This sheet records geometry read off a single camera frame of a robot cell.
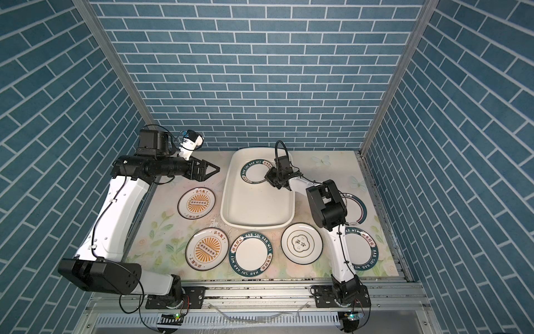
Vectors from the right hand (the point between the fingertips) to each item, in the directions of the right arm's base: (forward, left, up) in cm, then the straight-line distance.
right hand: (262, 174), depth 105 cm
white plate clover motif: (-32, -21, -5) cm, 39 cm away
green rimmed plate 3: (-32, -46, -7) cm, 57 cm away
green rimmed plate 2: (+5, +5, -3) cm, 8 cm away
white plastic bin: (-14, +5, -4) cm, 16 cm away
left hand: (-20, +14, +28) cm, 37 cm away
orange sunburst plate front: (-38, +19, -4) cm, 42 cm away
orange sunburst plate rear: (-17, +30, -4) cm, 35 cm away
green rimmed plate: (-38, 0, -6) cm, 39 cm away
